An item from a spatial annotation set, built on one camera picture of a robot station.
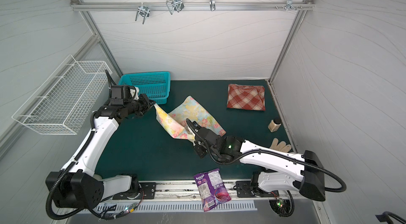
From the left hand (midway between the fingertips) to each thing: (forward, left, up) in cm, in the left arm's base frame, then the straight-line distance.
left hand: (158, 98), depth 78 cm
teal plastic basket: (+23, +11, -15) cm, 29 cm away
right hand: (-17, -21, -8) cm, 28 cm away
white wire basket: (-8, +39, +6) cm, 40 cm away
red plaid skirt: (+20, -51, -23) cm, 60 cm away
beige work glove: (-13, -67, -25) cm, 73 cm away
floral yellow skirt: (+8, -14, -24) cm, 29 cm away
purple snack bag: (-35, -28, -23) cm, 50 cm away
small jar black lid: (-2, -65, -16) cm, 67 cm away
